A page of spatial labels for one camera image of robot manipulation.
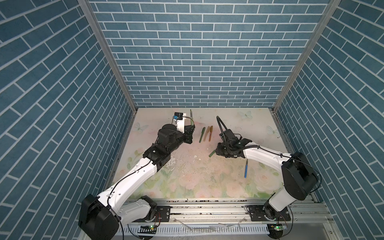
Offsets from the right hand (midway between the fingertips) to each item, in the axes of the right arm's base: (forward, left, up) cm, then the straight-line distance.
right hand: (215, 149), depth 90 cm
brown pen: (+21, +5, -6) cm, 23 cm away
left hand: (-1, +11, +22) cm, 25 cm away
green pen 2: (+18, +9, -7) cm, 21 cm away
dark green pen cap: (-1, +3, -6) cm, 7 cm away
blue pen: (-8, -19, -8) cm, 22 cm away
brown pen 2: (+18, +3, -8) cm, 20 cm away
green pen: (+1, +13, +26) cm, 29 cm away
